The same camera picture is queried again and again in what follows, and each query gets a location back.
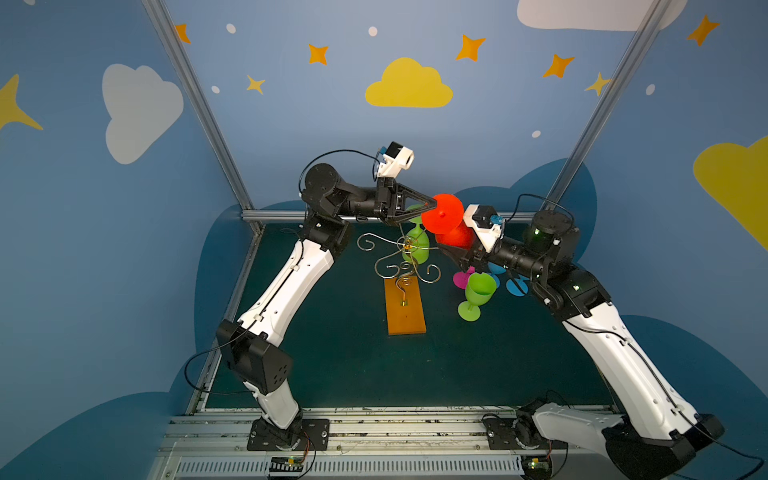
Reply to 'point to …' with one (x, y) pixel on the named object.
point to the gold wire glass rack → (401, 263)
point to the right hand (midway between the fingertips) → (456, 223)
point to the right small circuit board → (536, 466)
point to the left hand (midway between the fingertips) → (432, 204)
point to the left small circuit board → (286, 464)
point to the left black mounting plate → (314, 436)
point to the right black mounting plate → (500, 432)
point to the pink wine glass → (460, 278)
